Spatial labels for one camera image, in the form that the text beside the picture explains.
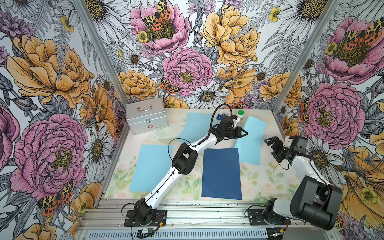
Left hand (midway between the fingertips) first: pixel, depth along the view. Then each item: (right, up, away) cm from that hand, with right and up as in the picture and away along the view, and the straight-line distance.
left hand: (246, 136), depth 97 cm
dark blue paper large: (-17, -23, -6) cm, 29 cm away
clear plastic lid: (-52, +2, +12) cm, 53 cm away
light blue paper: (+2, -6, -1) cm, 6 cm away
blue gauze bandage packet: (-13, +13, +21) cm, 28 cm away
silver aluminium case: (-64, +13, +3) cm, 66 cm away
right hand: (+9, -6, -9) cm, 14 cm away
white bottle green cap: (0, +15, +12) cm, 19 cm away
